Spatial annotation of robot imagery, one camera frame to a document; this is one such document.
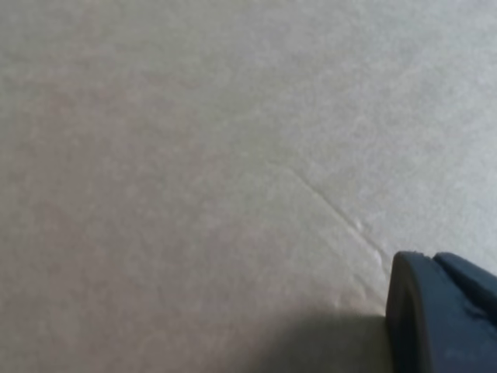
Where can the dark blue left gripper finger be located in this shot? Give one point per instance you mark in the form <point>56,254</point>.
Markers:
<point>441,314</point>

